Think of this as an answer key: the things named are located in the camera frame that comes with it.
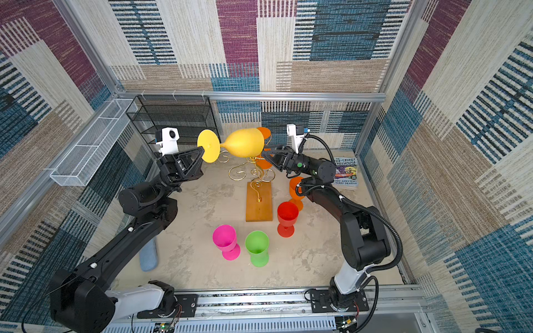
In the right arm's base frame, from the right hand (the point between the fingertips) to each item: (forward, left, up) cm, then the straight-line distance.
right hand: (263, 154), depth 65 cm
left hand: (-13, +13, +12) cm, 22 cm away
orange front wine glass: (+8, -12, -25) cm, 29 cm away
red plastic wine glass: (-7, -8, -25) cm, 27 cm away
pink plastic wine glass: (-14, +15, -30) cm, 36 cm away
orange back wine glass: (+17, +2, -23) cm, 28 cm away
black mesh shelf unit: (+44, +38, -15) cm, 60 cm away
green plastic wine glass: (-16, +3, -30) cm, 34 cm away
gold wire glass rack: (+9, +3, -31) cm, 33 cm away
